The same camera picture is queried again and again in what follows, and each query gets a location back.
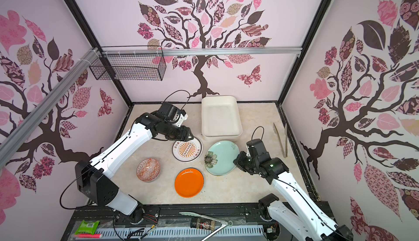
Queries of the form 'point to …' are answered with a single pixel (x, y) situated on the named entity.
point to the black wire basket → (130, 62)
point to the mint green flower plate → (219, 157)
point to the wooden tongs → (286, 135)
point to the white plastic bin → (220, 116)
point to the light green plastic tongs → (213, 233)
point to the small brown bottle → (202, 224)
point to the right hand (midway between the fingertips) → (233, 159)
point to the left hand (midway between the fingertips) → (187, 139)
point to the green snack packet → (87, 227)
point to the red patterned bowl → (148, 169)
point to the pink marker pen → (88, 235)
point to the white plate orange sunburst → (187, 151)
